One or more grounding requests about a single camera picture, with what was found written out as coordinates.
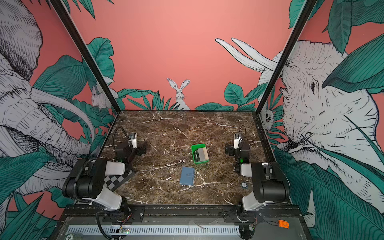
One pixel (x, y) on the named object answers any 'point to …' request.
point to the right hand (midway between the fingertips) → (234, 140)
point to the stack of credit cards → (202, 154)
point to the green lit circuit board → (126, 231)
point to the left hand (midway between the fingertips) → (138, 138)
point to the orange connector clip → (283, 223)
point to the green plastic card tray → (196, 154)
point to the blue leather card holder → (187, 175)
